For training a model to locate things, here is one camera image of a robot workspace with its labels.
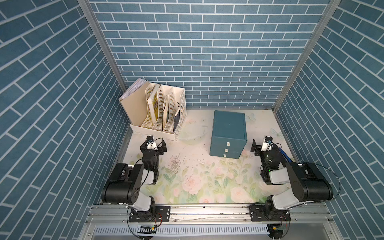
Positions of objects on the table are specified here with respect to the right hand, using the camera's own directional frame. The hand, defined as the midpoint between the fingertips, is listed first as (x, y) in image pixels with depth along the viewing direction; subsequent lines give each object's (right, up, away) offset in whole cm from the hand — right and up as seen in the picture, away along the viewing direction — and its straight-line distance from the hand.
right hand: (264, 141), depth 90 cm
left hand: (-65, +1, -1) cm, 65 cm away
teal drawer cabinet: (-23, +5, -11) cm, 26 cm away
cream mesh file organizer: (-60, +18, +2) cm, 63 cm away
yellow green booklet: (-68, +24, +6) cm, 72 cm away
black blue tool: (+15, -9, +3) cm, 18 cm away
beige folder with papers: (-78, +24, -2) cm, 82 cm away
